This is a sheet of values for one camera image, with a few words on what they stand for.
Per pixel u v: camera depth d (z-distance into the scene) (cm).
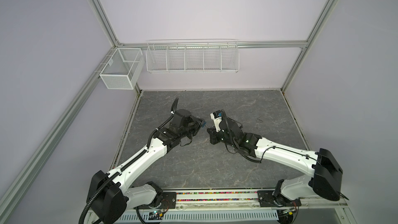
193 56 99
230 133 56
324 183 40
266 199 74
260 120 105
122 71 96
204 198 75
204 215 71
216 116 67
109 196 38
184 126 60
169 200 74
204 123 77
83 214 35
